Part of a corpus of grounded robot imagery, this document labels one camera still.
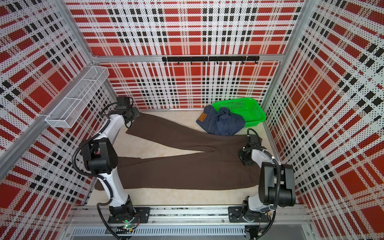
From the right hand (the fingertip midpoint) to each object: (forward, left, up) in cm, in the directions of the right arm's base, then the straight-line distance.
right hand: (242, 156), depth 92 cm
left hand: (+24, +69, +15) cm, 74 cm away
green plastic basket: (+45, -12, -1) cm, 46 cm away
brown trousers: (-5, +15, -3) cm, 16 cm away
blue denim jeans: (+21, +12, +9) cm, 26 cm away
